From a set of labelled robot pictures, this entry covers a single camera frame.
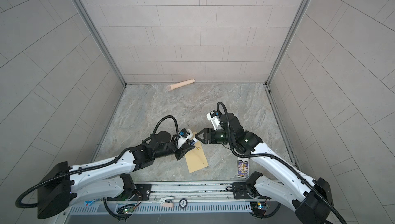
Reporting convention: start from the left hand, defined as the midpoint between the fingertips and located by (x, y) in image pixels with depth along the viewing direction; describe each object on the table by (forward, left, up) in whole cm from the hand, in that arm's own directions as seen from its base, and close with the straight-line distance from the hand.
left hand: (196, 144), depth 73 cm
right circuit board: (-24, -28, -13) cm, 39 cm away
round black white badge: (-23, +6, -12) cm, 26 cm away
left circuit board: (-25, +28, -9) cm, 39 cm away
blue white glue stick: (-1, +1, +4) cm, 5 cm away
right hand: (0, -1, +6) cm, 6 cm away
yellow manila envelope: (-3, +1, -13) cm, 13 cm away
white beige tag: (-22, +15, -10) cm, 29 cm away
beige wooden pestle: (+47, +20, -10) cm, 52 cm away
